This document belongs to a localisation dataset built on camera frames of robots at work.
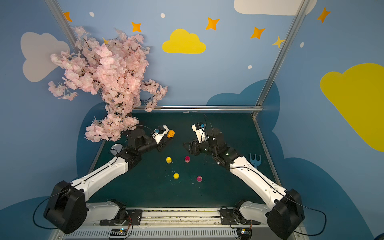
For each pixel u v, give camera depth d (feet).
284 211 1.26
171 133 2.47
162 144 2.31
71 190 1.43
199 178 2.89
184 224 2.41
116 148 3.05
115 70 1.98
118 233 2.40
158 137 2.21
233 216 2.15
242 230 2.40
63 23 2.40
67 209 1.32
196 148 2.14
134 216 2.45
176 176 2.90
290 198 1.32
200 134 2.16
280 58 2.90
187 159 3.05
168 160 3.05
